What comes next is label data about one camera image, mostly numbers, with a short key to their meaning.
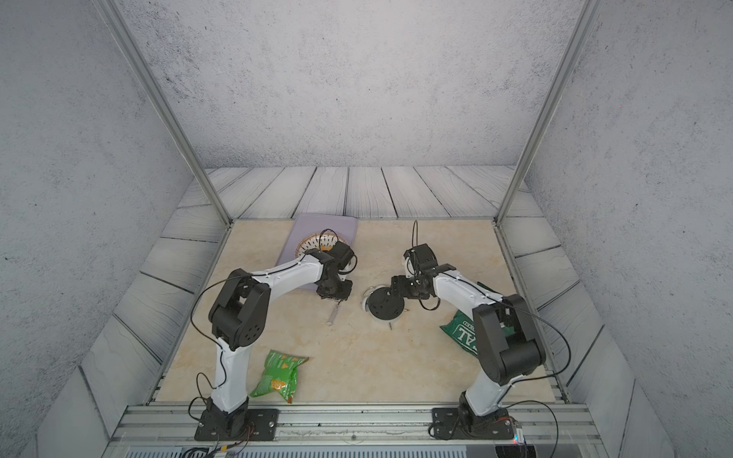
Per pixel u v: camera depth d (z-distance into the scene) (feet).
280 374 2.53
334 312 3.05
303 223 3.99
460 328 2.90
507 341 1.52
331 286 2.71
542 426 2.46
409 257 2.53
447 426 2.38
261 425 2.39
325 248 2.63
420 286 2.27
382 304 2.99
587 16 2.33
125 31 2.41
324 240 3.65
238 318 1.74
